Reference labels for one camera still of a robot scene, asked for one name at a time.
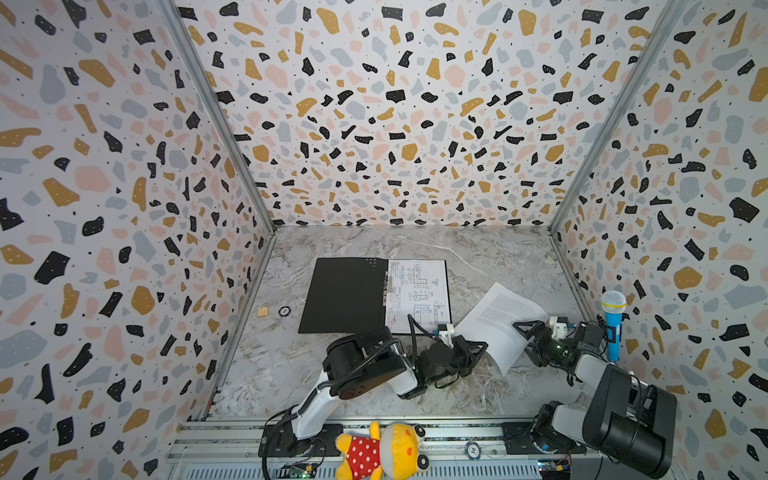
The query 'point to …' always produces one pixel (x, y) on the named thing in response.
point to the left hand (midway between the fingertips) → (496, 344)
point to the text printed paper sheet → (490, 321)
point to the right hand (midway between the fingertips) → (517, 328)
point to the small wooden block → (262, 312)
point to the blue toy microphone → (613, 302)
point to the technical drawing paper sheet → (419, 289)
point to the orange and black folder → (346, 295)
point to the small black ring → (284, 311)
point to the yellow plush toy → (393, 452)
